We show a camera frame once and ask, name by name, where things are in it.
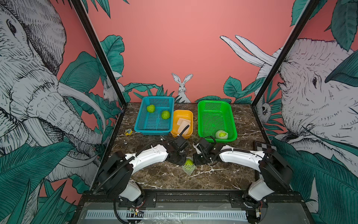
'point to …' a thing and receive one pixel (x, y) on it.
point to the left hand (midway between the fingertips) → (184, 160)
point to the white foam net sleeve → (217, 136)
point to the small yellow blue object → (128, 132)
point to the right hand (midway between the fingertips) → (191, 160)
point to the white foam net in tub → (183, 123)
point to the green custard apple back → (151, 108)
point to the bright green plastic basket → (216, 115)
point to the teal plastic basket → (152, 123)
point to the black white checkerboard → (262, 147)
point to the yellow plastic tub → (185, 114)
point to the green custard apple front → (222, 134)
